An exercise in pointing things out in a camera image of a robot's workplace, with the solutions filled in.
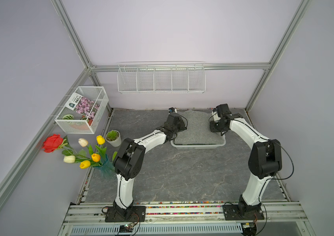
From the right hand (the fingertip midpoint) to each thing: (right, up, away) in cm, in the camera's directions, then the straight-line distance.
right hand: (212, 126), depth 95 cm
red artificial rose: (-75, -6, -36) cm, 84 cm away
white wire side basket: (-77, +3, -25) cm, 81 cm away
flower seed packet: (-73, +12, -20) cm, 77 cm away
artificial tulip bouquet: (-58, -12, -34) cm, 69 cm away
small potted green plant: (-65, -8, -2) cm, 65 cm away
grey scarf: (-11, -3, -6) cm, 13 cm away
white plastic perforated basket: (-11, -13, -2) cm, 17 cm away
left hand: (-19, +3, -1) cm, 19 cm away
